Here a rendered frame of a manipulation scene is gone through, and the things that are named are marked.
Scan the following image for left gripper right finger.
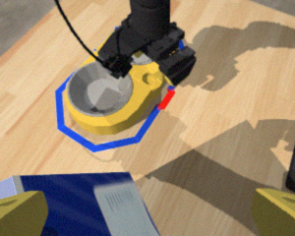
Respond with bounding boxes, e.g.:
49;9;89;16
251;189;295;236

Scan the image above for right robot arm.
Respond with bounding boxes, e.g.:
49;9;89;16
94;0;295;193

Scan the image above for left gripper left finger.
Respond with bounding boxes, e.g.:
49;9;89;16
0;191;48;236

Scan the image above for yellow double-bowl pet feeder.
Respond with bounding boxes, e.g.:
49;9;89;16
65;62;166;135

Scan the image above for blue tape outline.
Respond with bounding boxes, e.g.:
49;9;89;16
55;63;175;152

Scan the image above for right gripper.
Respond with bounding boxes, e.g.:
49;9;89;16
115;0;197;87

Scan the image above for grey steel bowl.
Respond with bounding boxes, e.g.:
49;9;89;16
131;53;153;65
67;61;133;117

